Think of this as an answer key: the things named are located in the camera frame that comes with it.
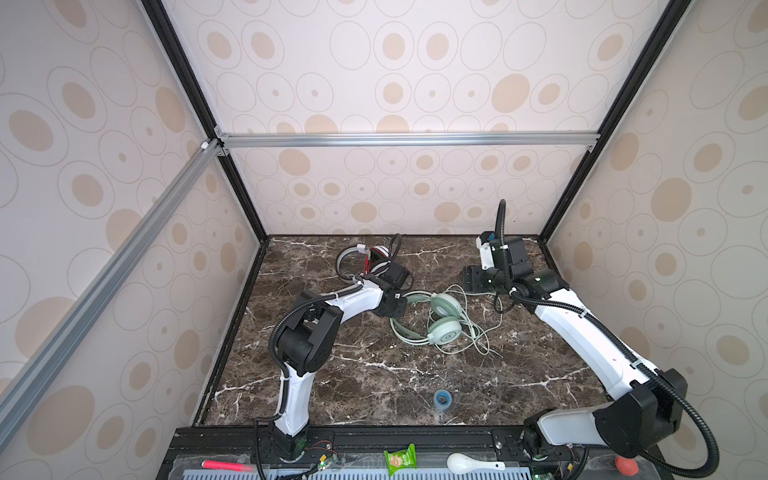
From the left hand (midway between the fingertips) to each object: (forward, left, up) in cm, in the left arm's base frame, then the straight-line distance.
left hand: (406, 306), depth 95 cm
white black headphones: (+17, +9, +4) cm, 20 cm away
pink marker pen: (-42, +47, -1) cm, 63 cm away
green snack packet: (-41, +2, 0) cm, 41 cm away
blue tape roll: (-27, -9, -3) cm, 29 cm away
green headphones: (-10, -10, +5) cm, 15 cm away
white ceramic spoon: (-42, -12, -2) cm, 43 cm away
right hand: (0, -18, +18) cm, 25 cm away
